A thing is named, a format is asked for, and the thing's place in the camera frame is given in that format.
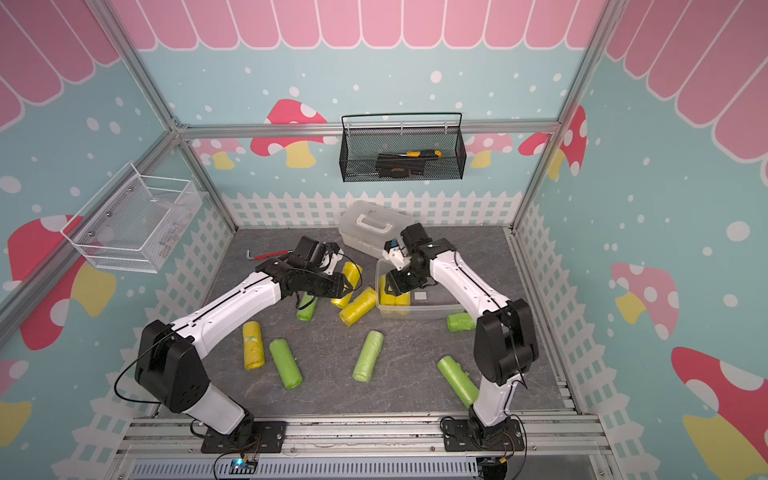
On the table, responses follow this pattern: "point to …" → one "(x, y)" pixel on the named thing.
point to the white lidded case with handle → (366, 226)
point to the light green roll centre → (368, 356)
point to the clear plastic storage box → (432, 301)
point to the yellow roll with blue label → (403, 300)
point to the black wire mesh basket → (359, 148)
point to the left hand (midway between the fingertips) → (345, 292)
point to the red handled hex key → (267, 255)
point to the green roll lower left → (285, 363)
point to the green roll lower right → (459, 380)
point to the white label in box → (420, 295)
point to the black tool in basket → (395, 166)
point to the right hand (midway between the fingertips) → (395, 286)
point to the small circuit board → (242, 467)
